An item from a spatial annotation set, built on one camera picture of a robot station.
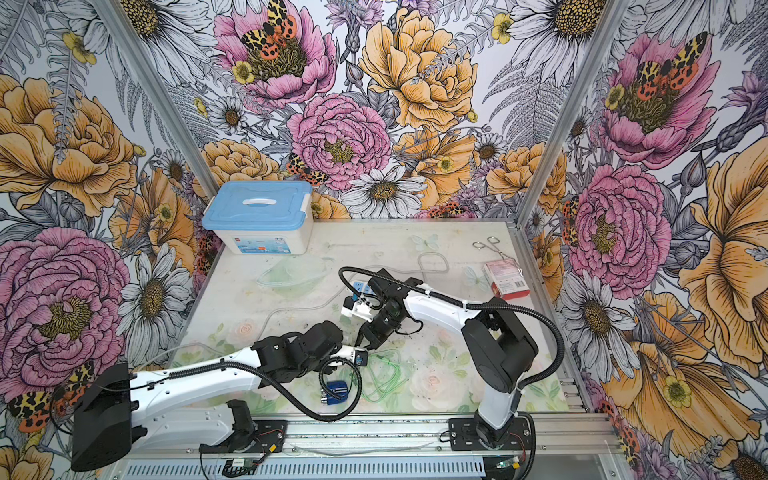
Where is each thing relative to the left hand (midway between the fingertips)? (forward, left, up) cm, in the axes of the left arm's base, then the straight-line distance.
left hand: (331, 341), depth 82 cm
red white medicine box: (+22, -54, -4) cm, 59 cm away
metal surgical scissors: (+39, -54, -7) cm, 67 cm away
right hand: (-4, -8, +1) cm, 10 cm away
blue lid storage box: (+40, +25, +8) cm, 47 cm away
